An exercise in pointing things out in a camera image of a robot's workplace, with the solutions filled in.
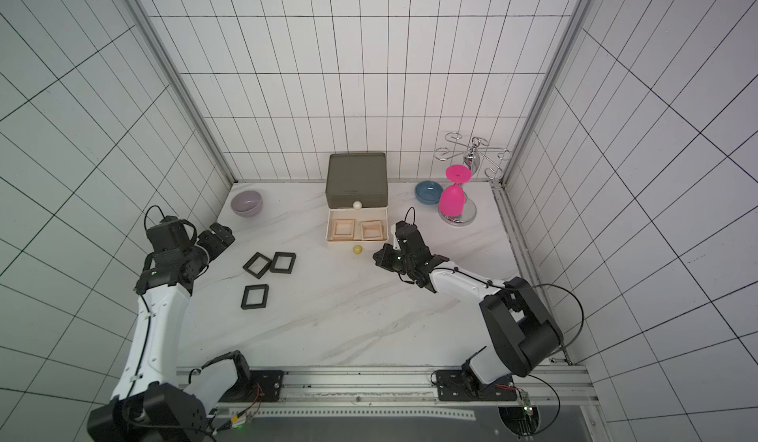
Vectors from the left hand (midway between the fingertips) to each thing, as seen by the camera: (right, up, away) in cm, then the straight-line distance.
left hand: (221, 243), depth 79 cm
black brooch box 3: (+5, -18, +11) cm, 22 cm away
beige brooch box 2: (+41, +2, +14) cm, 44 cm away
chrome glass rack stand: (+72, +26, +9) cm, 77 cm away
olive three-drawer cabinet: (+36, +12, +11) cm, 40 cm away
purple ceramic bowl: (-7, +11, +31) cm, 33 cm away
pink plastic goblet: (+66, +12, +10) cm, 68 cm away
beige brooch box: (+32, +3, +15) cm, 35 cm away
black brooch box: (+3, -10, +17) cm, 20 cm away
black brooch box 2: (+10, -10, +21) cm, 25 cm away
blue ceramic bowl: (+63, +15, +35) cm, 74 cm away
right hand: (+39, -5, +8) cm, 40 cm away
